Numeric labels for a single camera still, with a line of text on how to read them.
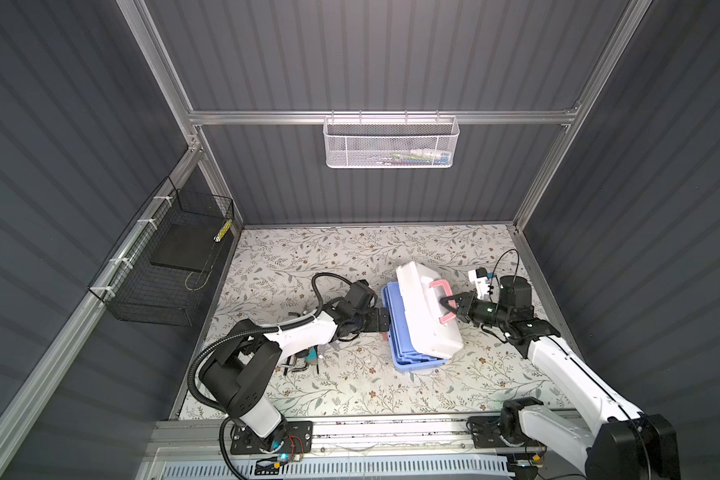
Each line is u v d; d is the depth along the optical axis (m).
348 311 0.69
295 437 0.72
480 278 0.76
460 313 0.71
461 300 0.75
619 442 0.41
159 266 0.73
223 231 0.82
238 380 0.44
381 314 0.81
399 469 0.77
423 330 0.77
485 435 0.74
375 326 0.78
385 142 1.24
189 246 0.78
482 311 0.70
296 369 0.84
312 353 0.86
